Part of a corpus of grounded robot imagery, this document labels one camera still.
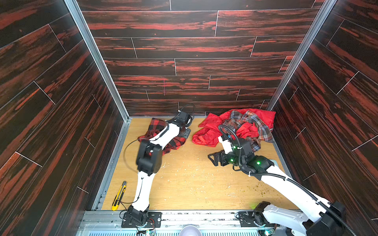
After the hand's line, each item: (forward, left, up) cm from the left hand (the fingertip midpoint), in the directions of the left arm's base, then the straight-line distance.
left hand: (183, 131), depth 102 cm
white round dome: (-57, -5, -6) cm, 57 cm away
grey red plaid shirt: (+9, -38, +5) cm, 40 cm away
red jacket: (+1, -18, -1) cm, 18 cm away
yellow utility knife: (-42, +35, -7) cm, 55 cm away
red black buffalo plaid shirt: (+1, +18, +5) cm, 19 cm away
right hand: (-23, -19, +11) cm, 32 cm away
